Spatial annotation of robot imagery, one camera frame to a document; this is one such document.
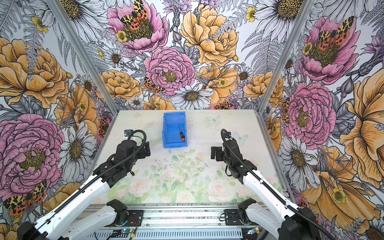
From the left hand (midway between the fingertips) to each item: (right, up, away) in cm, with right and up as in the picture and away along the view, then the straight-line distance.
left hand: (139, 148), depth 79 cm
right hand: (+42, -3, +4) cm, 43 cm away
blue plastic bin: (+12, +13, +37) cm, 41 cm away
